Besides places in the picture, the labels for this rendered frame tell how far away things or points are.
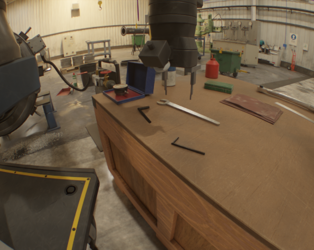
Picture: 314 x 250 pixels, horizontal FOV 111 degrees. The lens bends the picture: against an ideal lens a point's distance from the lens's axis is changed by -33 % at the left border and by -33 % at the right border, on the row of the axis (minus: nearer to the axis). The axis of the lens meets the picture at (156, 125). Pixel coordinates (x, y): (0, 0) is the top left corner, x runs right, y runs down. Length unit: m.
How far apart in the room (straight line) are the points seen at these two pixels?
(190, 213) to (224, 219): 0.09
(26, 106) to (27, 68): 0.95
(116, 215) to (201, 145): 0.56
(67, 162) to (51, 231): 0.75
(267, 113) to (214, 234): 0.40
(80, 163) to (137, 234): 0.59
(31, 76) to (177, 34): 0.23
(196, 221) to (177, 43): 0.31
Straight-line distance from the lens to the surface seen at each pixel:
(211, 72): 0.95
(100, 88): 1.11
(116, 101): 0.56
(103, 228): 0.77
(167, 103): 0.53
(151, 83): 0.60
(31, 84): 0.28
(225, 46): 6.51
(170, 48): 0.24
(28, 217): 0.51
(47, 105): 1.56
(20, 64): 0.27
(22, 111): 1.23
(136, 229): 0.74
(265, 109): 0.59
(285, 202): 0.31
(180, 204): 0.34
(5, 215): 0.58
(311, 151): 0.49
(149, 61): 0.22
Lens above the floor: 0.67
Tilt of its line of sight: 30 degrees down
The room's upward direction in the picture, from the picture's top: 1 degrees counter-clockwise
